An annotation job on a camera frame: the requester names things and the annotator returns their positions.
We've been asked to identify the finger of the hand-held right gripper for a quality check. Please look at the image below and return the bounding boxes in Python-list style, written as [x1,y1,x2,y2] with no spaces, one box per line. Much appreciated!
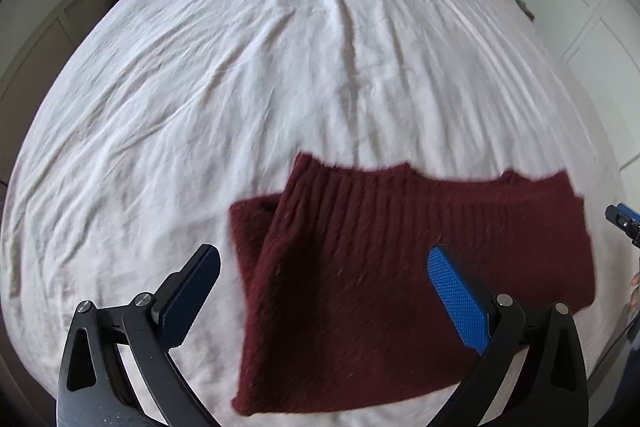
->
[605,202,640,250]

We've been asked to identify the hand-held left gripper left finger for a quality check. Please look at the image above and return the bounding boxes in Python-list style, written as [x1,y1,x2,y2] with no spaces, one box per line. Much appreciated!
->
[56,244,222,427]

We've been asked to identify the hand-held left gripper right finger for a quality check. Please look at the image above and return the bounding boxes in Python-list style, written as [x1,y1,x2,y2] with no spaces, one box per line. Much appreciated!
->
[426,246,591,427]

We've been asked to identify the dark red knitted sweater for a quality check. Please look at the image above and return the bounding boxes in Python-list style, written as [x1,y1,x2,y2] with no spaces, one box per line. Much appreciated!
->
[228,152,598,418]

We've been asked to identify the white wardrobe doors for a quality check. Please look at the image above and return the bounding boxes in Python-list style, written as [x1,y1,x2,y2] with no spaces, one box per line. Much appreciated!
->
[505,0,640,178]

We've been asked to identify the white bed sheet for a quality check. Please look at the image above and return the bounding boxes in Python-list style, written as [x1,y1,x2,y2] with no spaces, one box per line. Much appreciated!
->
[0,0,626,427]

